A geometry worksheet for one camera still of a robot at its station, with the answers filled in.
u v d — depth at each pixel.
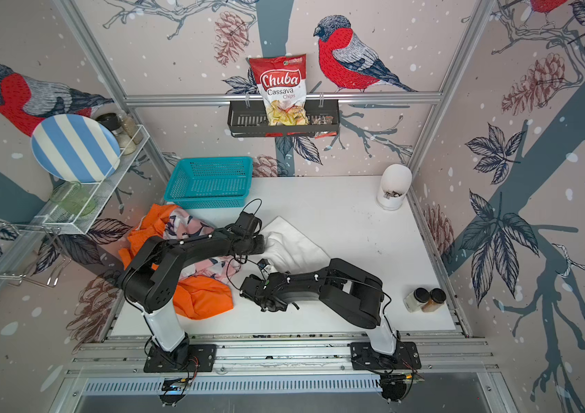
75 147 0.72
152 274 0.49
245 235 0.77
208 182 1.14
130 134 0.86
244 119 0.94
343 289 0.53
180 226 0.95
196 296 0.83
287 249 0.94
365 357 0.73
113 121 0.80
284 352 0.76
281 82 0.80
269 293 0.59
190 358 0.71
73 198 0.68
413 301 0.76
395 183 1.06
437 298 0.76
